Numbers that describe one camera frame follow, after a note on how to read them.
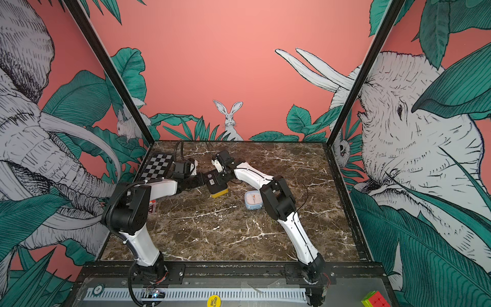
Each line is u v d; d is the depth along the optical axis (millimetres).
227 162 793
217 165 898
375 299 659
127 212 498
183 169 792
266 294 704
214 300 684
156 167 1039
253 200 925
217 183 880
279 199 595
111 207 462
